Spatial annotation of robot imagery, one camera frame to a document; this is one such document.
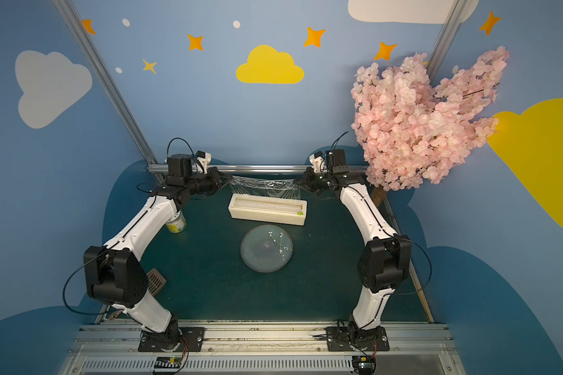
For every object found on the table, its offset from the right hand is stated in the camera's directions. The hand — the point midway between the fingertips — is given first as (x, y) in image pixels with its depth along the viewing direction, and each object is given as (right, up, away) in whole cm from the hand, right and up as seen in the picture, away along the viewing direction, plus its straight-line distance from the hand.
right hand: (296, 179), depth 84 cm
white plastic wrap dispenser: (-5, -12, +14) cm, 20 cm away
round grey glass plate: (-12, -29, +14) cm, 34 cm away
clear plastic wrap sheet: (-3, -3, +1) cm, 5 cm away
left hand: (-23, +2, -2) cm, 23 cm away
